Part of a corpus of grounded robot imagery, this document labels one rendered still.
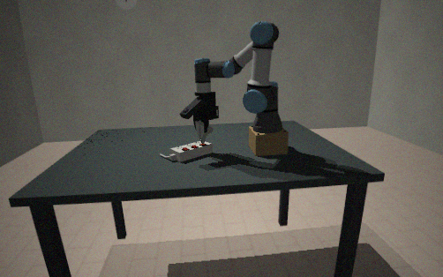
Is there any white power strip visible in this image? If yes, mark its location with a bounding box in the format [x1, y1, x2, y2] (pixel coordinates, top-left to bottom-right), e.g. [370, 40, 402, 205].
[164, 141, 213, 162]

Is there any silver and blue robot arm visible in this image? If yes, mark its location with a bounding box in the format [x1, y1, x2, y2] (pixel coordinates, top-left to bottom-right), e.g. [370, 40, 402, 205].
[180, 21, 282, 133]

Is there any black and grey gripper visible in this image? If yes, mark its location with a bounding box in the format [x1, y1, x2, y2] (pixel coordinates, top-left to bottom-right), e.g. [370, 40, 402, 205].
[193, 92, 219, 144]

